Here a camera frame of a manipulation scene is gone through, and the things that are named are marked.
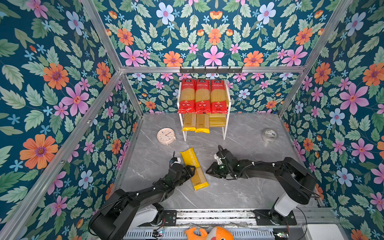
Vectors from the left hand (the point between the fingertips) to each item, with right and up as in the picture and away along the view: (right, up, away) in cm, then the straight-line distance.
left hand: (195, 167), depth 85 cm
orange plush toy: (+10, -22, -22) cm, 33 cm away
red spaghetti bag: (-4, +39, -5) cm, 40 cm away
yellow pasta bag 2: (+4, +25, +6) cm, 26 cm away
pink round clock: (-22, +17, +19) cm, 34 cm away
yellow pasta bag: (-4, +26, +5) cm, 27 cm away
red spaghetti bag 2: (+4, +40, -5) cm, 40 cm away
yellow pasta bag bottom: (+2, -7, 0) cm, 8 cm away
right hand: (+6, -3, 0) cm, 6 cm away
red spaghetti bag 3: (+12, +36, -8) cm, 39 cm away
